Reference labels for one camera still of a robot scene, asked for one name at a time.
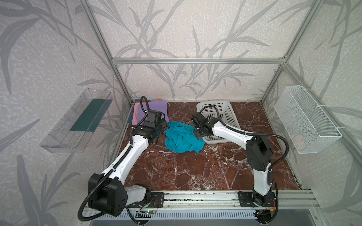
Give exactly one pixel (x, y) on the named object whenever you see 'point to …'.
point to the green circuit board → (150, 212)
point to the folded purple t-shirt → (161, 106)
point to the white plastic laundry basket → (227, 114)
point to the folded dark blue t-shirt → (131, 114)
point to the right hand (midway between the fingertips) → (200, 127)
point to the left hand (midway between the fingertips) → (165, 120)
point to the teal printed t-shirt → (180, 138)
